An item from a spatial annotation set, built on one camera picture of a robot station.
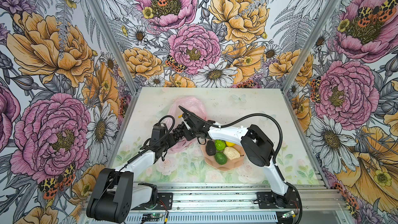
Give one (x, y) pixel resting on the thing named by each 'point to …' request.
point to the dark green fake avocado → (221, 158)
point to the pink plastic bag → (196, 106)
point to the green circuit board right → (288, 214)
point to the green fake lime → (220, 144)
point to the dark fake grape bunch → (178, 131)
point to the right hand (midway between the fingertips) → (188, 136)
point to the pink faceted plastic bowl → (230, 164)
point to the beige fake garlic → (231, 153)
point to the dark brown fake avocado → (210, 148)
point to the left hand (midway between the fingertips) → (174, 142)
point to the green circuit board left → (155, 215)
